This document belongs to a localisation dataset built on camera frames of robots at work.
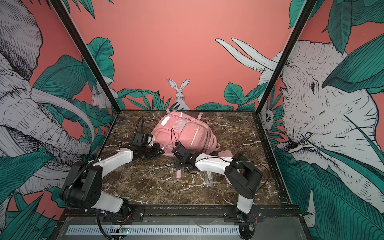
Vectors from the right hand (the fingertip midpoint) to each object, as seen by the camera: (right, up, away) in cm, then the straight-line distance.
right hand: (176, 160), depth 87 cm
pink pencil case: (+31, +2, +9) cm, 32 cm away
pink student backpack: (+11, +14, +11) cm, 21 cm away
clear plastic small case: (+20, -10, -1) cm, 22 cm away
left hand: (-7, +7, +2) cm, 10 cm away
